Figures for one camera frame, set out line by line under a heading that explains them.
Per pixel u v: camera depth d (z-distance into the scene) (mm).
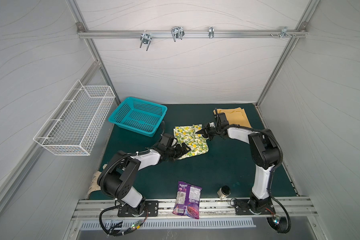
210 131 861
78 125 689
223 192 703
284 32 765
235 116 1120
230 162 907
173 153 782
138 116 1126
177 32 765
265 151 532
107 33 785
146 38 797
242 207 733
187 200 735
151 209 736
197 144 953
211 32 779
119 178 446
